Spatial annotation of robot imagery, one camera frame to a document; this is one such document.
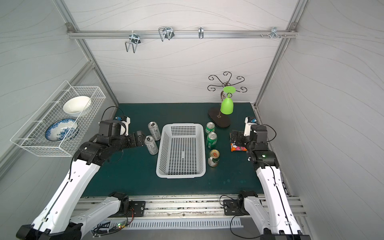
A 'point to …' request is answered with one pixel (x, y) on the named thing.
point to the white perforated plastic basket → (181, 152)
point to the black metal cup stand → (215, 115)
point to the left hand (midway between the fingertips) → (136, 135)
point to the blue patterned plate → (62, 130)
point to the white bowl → (74, 106)
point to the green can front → (211, 140)
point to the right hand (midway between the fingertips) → (242, 132)
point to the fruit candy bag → (234, 148)
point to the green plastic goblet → (227, 104)
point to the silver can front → (151, 145)
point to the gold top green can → (213, 158)
